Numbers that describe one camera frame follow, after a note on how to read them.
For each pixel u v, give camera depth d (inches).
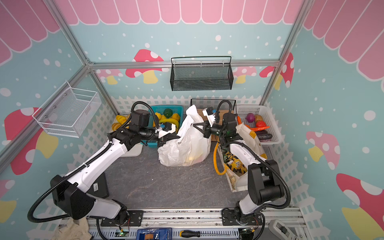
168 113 42.9
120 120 44.2
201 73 37.1
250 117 43.2
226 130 26.4
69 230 27.6
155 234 25.9
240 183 27.6
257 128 40.4
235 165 31.9
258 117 44.1
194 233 27.0
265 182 18.0
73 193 15.4
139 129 23.0
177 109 44.2
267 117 42.4
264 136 37.3
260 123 41.5
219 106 25.9
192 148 32.4
